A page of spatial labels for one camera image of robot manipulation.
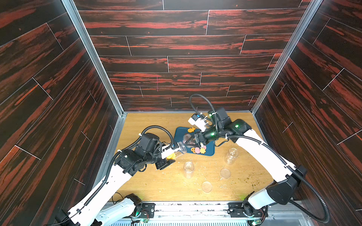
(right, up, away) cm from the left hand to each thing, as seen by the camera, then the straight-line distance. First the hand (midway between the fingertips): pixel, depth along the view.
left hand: (171, 154), depth 70 cm
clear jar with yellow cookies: (+6, +3, -7) cm, 9 cm away
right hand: (+10, +7, 0) cm, 12 cm away
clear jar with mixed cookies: (+10, -12, +18) cm, 24 cm away
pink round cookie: (+16, -3, +25) cm, 30 cm away
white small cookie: (+19, +1, +25) cm, 32 cm away
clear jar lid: (+7, +9, -5) cm, 13 cm away
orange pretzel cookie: (+13, -2, +25) cm, 29 cm away
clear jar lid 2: (+33, -15, +16) cm, 40 cm away
